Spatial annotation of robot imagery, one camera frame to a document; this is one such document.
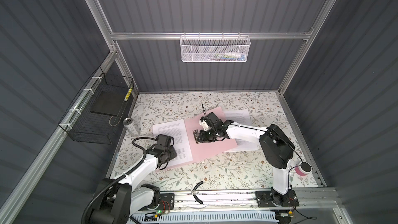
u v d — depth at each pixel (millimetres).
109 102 728
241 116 1053
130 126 871
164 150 682
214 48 1236
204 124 771
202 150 902
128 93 818
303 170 778
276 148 516
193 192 768
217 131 719
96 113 734
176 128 1001
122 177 454
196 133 963
